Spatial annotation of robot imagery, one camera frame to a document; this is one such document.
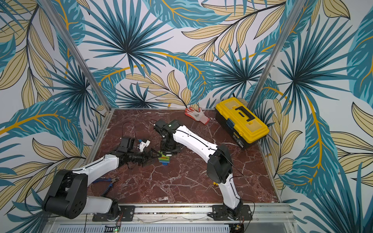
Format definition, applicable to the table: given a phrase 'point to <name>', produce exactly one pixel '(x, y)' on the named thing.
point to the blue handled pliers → (112, 180)
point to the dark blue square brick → (164, 163)
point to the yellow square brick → (215, 183)
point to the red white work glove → (197, 115)
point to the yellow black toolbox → (239, 123)
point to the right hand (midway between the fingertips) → (166, 154)
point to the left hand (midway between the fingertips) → (157, 160)
